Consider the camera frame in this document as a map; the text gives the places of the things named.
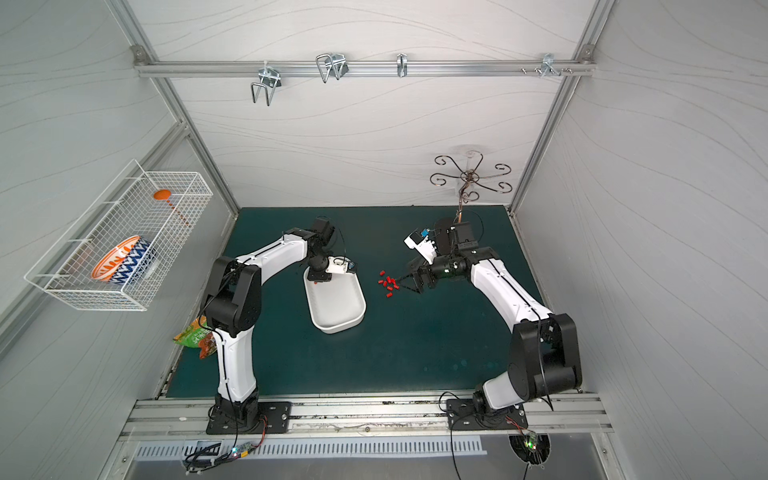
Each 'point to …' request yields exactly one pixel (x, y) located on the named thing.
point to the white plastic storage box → (336, 304)
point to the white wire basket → (161, 206)
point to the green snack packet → (198, 335)
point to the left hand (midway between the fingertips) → (327, 269)
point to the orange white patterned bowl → (119, 262)
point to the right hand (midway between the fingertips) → (406, 272)
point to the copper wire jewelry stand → (471, 178)
